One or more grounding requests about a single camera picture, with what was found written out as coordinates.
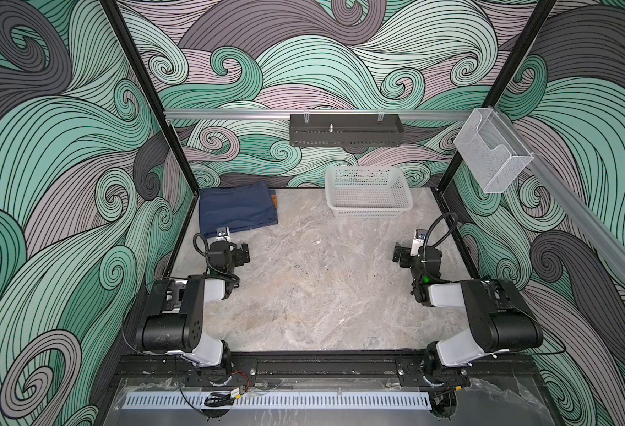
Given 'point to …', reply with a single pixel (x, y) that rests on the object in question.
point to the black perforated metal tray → (345, 130)
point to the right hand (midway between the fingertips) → (409, 244)
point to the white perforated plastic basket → (367, 192)
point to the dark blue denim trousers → (240, 208)
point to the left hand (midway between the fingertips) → (229, 243)
